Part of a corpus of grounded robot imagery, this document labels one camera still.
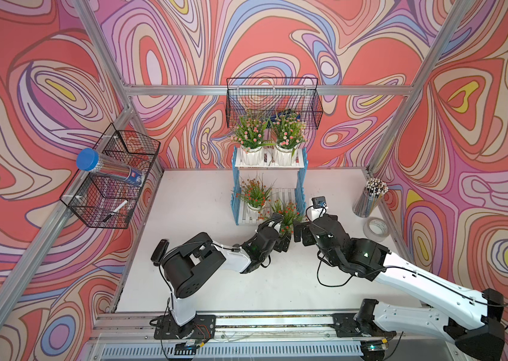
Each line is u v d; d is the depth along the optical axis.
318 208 0.59
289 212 0.84
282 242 0.72
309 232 0.52
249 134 0.73
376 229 0.97
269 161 0.86
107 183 0.69
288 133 0.72
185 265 0.49
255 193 0.91
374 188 0.88
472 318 0.39
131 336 0.73
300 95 0.88
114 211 0.73
